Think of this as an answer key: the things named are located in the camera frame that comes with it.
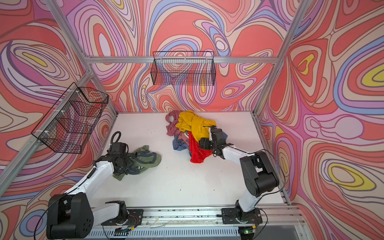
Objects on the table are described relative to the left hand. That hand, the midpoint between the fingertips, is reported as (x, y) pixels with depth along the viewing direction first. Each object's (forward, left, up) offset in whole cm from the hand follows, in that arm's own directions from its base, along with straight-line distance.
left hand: (129, 163), depth 88 cm
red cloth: (+4, -41, +2) cm, 41 cm away
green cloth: (+1, -9, +3) cm, 9 cm away
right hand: (+13, -47, 0) cm, 49 cm away
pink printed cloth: (+16, -33, +5) cm, 37 cm away
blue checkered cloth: (+14, -29, -2) cm, 33 cm away
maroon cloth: (+42, -22, -5) cm, 47 cm away
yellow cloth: (+27, -35, +8) cm, 45 cm away
